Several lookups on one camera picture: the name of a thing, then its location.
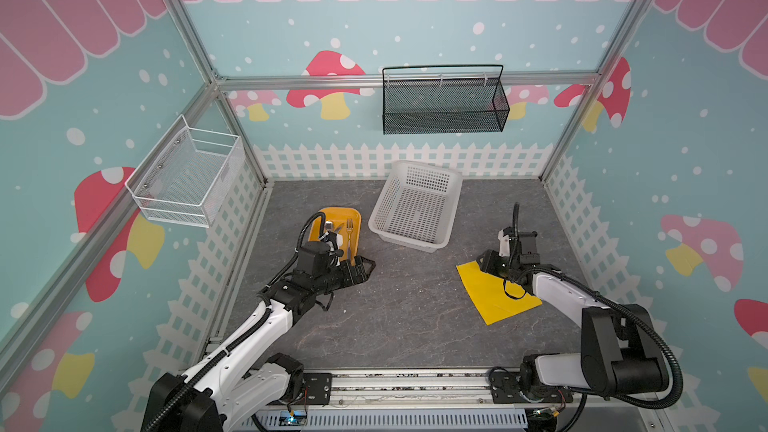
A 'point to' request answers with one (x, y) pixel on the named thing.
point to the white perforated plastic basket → (416, 204)
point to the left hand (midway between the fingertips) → (363, 273)
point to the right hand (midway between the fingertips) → (482, 257)
